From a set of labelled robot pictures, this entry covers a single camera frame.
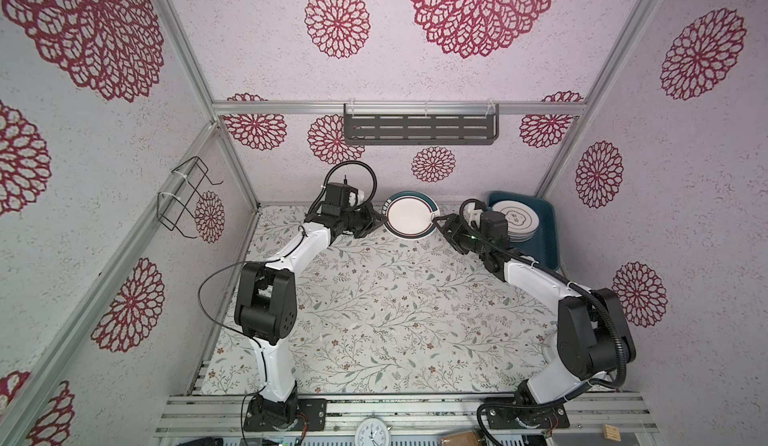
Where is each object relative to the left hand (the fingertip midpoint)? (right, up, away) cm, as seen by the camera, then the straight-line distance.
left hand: (387, 221), depth 89 cm
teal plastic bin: (+55, -9, +16) cm, 58 cm away
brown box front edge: (+17, -50, -22) cm, 57 cm away
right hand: (+15, 0, -2) cm, 15 cm away
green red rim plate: (+7, +2, +1) cm, 7 cm away
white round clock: (-4, -49, -20) cm, 53 cm away
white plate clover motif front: (+50, +1, +20) cm, 54 cm away
